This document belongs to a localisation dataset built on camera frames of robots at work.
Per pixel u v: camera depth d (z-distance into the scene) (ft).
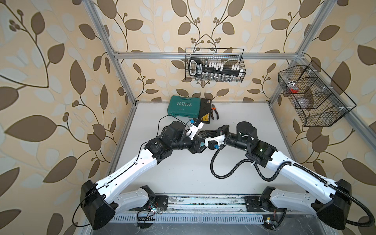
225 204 2.47
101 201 1.25
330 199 1.29
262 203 2.15
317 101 2.42
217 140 1.83
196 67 2.77
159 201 2.47
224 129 1.94
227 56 2.99
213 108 3.81
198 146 1.97
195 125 2.00
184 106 3.67
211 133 2.11
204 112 3.70
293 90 2.68
